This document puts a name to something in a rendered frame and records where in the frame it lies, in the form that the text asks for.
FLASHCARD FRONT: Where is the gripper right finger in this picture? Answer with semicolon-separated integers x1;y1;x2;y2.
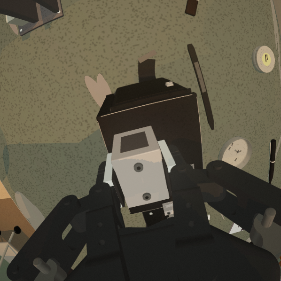
157;140;281;245

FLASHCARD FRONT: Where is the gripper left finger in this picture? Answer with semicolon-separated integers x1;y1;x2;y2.
6;152;126;281

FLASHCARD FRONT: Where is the beige heart-shaped piece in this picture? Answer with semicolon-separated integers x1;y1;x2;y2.
84;73;112;109

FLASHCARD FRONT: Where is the beige round dish with screws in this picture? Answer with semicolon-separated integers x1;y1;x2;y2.
218;136;253;170

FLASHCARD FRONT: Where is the tan tape strip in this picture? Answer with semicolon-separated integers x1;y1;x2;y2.
138;50;158;63

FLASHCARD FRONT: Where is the black pen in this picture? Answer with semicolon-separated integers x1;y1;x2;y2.
268;139;277;184

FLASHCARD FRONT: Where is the long dark flat bar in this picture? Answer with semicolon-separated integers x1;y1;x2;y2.
187;43;215;131

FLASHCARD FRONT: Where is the cream round tin yellow label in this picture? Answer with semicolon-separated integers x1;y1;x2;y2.
251;45;276;74

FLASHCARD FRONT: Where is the black ball-tipped lever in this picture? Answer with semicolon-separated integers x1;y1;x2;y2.
0;226;22;267

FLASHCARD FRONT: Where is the dark brown camera body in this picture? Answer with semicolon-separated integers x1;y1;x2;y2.
96;77;204;170

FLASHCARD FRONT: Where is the pale grey leaf-shaped piece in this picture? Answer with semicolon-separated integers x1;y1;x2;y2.
15;191;46;231

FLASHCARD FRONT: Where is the white paper scrap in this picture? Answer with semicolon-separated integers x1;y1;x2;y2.
228;221;245;234

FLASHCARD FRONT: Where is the dark brown saddle block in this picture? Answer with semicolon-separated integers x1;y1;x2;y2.
0;0;64;37

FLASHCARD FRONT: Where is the dark brown strap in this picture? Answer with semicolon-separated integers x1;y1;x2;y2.
137;58;157;82

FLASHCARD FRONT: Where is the brown small bottle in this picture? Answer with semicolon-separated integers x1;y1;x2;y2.
185;0;199;16

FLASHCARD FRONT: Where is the small silver bracket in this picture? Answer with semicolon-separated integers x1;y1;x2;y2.
162;201;174;219

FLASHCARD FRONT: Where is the grey block with dark window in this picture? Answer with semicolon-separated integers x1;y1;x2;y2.
110;125;174;209

